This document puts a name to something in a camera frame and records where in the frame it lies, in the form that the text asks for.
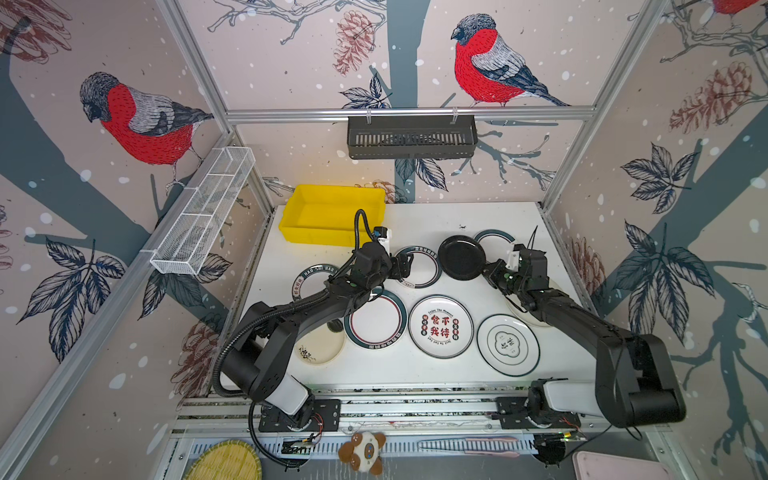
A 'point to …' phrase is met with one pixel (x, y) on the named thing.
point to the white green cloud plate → (508, 345)
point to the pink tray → (595, 465)
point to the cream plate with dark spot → (320, 345)
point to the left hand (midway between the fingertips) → (405, 255)
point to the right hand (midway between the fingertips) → (477, 268)
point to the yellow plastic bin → (326, 214)
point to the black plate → (461, 257)
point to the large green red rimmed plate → (378, 323)
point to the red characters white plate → (441, 326)
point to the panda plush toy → (363, 452)
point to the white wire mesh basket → (194, 226)
